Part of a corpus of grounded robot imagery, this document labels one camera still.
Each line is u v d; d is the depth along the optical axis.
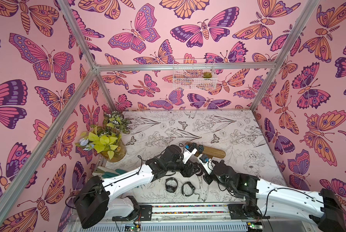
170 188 0.78
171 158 0.60
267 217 0.70
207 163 0.61
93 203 0.40
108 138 0.75
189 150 0.67
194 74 0.95
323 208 0.42
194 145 0.90
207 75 0.92
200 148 0.88
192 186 0.78
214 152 0.88
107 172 0.88
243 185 0.54
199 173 0.76
